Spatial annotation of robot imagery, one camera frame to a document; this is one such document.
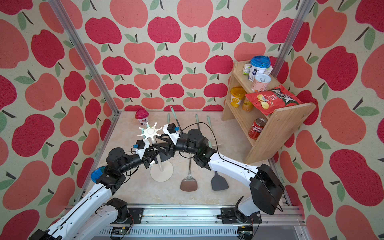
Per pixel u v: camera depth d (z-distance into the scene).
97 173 0.78
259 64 0.70
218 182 0.85
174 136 0.60
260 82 0.67
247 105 0.89
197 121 1.15
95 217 0.57
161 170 0.88
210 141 0.63
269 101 0.63
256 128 0.72
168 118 1.18
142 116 1.06
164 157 0.85
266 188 0.41
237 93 0.89
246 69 0.78
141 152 0.63
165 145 0.60
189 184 0.84
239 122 0.88
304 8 0.69
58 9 0.70
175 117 1.23
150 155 0.65
